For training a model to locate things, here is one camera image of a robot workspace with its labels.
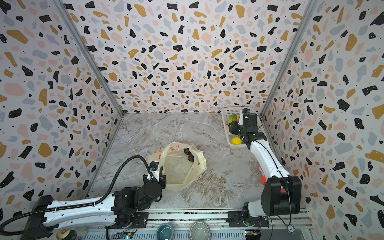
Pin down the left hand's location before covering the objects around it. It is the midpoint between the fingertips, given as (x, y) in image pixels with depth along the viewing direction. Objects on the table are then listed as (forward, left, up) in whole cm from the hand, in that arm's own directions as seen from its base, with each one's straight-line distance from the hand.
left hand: (164, 166), depth 73 cm
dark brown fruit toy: (+17, -9, -14) cm, 24 cm away
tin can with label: (-26, +38, -7) cm, 46 cm away
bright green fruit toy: (+27, -37, +6) cm, 46 cm away
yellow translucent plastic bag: (+4, -6, -18) cm, 20 cm away
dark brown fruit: (+12, -12, -13) cm, 22 cm away
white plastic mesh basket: (+49, -39, -12) cm, 64 cm away
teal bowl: (-25, 0, -17) cm, 30 cm away
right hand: (+24, -35, +6) cm, 43 cm away
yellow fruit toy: (+23, -42, -12) cm, 49 cm away
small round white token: (-25, -61, -17) cm, 68 cm away
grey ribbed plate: (-25, -17, -17) cm, 35 cm away
